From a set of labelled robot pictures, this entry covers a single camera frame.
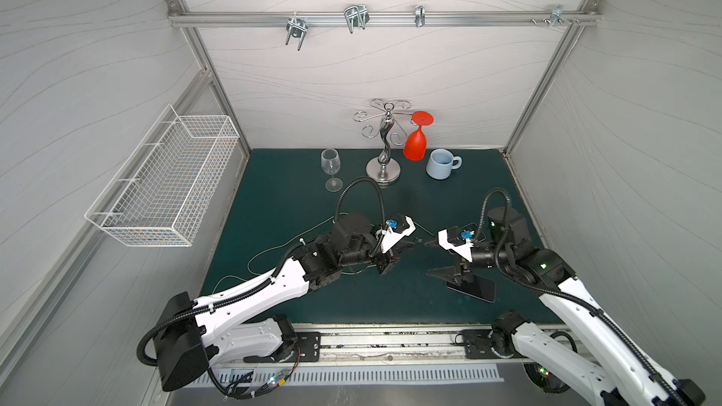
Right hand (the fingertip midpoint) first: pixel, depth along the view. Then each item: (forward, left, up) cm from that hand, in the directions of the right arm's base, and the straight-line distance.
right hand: (428, 252), depth 67 cm
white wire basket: (+7, +67, +10) cm, 68 cm away
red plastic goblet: (+42, 0, -3) cm, 42 cm away
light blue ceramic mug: (+45, -11, -17) cm, 50 cm away
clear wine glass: (+37, +30, -7) cm, 49 cm away
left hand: (+1, +5, +2) cm, 6 cm away
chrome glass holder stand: (+44, +8, +3) cm, 44 cm away
